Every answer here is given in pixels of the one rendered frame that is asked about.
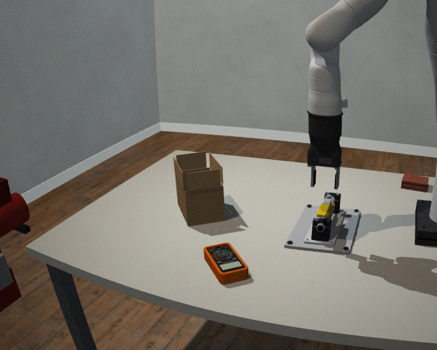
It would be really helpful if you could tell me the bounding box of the brown cardboard box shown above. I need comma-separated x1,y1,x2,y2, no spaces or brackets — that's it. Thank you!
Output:
173,151,225,226

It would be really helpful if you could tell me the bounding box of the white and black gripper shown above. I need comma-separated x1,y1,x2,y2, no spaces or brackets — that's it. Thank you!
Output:
307,89,348,190

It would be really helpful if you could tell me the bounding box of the reddish-brown block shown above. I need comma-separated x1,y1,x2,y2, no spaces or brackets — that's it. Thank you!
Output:
401,173,429,193

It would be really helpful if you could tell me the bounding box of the orange digital multimeter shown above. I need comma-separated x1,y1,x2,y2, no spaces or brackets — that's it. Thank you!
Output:
204,243,248,284

